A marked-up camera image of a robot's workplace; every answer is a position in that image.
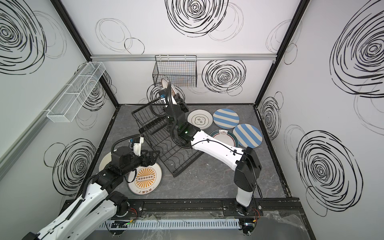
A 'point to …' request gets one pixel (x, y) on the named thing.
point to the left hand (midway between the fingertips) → (153, 152)
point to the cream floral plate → (105, 161)
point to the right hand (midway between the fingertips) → (180, 92)
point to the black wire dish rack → (154, 127)
